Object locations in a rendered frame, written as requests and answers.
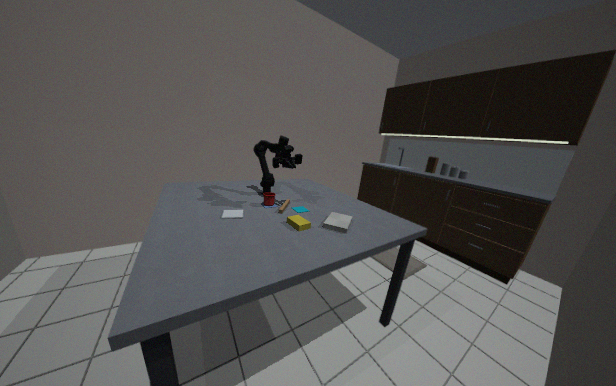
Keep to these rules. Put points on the yellow block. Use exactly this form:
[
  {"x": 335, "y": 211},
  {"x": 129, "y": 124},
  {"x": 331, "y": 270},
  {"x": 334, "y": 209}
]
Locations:
[{"x": 298, "y": 222}]

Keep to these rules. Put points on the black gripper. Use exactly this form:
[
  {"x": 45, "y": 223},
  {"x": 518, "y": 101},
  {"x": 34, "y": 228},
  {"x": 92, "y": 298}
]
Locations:
[{"x": 287, "y": 161}]

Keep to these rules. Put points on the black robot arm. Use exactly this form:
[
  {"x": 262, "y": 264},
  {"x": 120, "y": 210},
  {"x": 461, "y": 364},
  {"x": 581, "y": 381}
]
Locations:
[{"x": 260, "y": 148}]

